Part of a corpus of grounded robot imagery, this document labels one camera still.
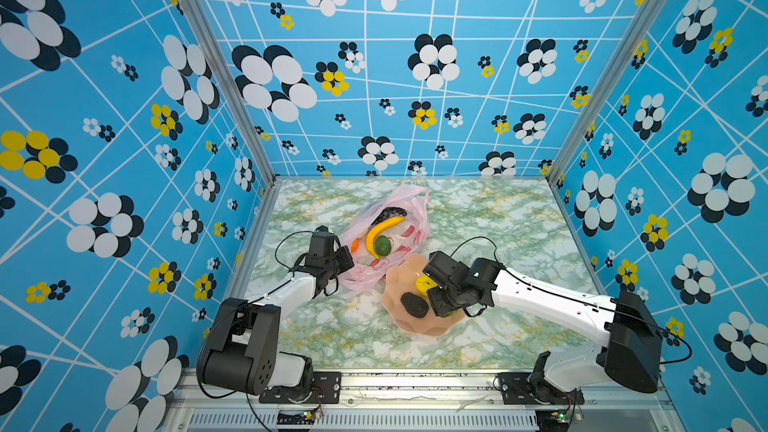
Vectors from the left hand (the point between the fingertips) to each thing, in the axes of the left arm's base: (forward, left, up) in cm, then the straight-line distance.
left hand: (352, 254), depth 92 cm
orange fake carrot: (+6, 0, -3) cm, 7 cm away
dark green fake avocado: (-16, -19, 0) cm, 25 cm away
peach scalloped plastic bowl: (-7, -15, -3) cm, 17 cm away
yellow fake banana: (+12, -8, -3) cm, 15 cm away
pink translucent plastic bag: (+14, -12, -5) cm, 19 cm away
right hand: (-16, -26, +3) cm, 30 cm away
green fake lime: (+4, -10, -1) cm, 11 cm away
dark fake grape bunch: (+19, -11, -3) cm, 22 cm away
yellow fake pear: (-19, -20, +21) cm, 35 cm away
